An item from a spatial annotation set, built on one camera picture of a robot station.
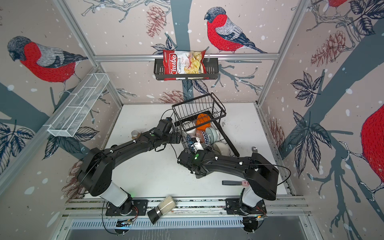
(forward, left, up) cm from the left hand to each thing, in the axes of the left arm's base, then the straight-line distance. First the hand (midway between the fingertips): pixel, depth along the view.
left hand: (176, 135), depth 89 cm
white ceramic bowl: (+7, -10, -6) cm, 13 cm away
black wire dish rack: (+11, -6, +9) cm, 16 cm away
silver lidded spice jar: (+2, +26, -1) cm, 26 cm away
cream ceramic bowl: (-9, -27, 0) cm, 28 cm away
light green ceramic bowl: (+1, -22, -1) cm, 22 cm away
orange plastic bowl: (+21, -17, -9) cm, 28 cm away
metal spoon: (-5, -50, -9) cm, 51 cm away
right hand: (-12, -19, +1) cm, 22 cm away
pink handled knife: (-25, -38, -9) cm, 46 cm away
